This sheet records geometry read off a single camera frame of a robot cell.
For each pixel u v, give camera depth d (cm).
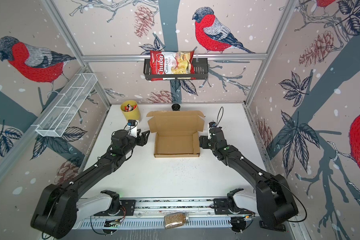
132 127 72
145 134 78
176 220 66
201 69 95
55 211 39
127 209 73
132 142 72
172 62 88
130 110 103
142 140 75
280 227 66
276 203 40
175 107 104
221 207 73
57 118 72
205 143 78
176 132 98
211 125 78
